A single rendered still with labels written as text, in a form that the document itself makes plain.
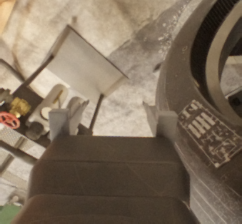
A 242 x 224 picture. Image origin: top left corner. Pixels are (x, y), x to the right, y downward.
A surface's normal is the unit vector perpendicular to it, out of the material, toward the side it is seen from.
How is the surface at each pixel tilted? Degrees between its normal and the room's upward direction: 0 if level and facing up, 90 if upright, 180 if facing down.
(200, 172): 85
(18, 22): 0
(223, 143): 90
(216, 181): 88
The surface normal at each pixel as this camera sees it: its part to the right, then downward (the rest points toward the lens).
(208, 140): -0.73, -0.58
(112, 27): -0.13, 0.64
